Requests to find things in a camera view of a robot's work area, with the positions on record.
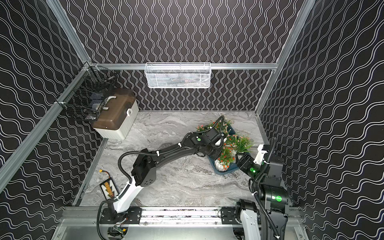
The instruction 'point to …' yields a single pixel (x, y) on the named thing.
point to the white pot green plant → (241, 144)
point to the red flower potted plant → (226, 157)
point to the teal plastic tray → (233, 167)
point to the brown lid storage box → (117, 113)
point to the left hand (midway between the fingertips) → (219, 151)
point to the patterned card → (109, 189)
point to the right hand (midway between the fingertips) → (241, 155)
